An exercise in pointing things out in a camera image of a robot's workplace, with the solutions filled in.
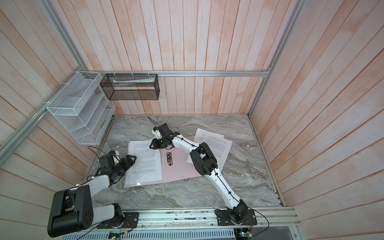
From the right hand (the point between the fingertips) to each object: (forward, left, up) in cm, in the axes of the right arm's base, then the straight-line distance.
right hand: (150, 147), depth 99 cm
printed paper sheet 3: (+2, -47, -4) cm, 48 cm away
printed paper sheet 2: (+13, -34, -3) cm, 37 cm away
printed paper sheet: (-13, 0, -1) cm, 13 cm away
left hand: (-12, +8, 0) cm, 15 cm away
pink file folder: (-12, -19, -3) cm, 22 cm away
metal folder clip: (-7, -13, -2) cm, 15 cm away
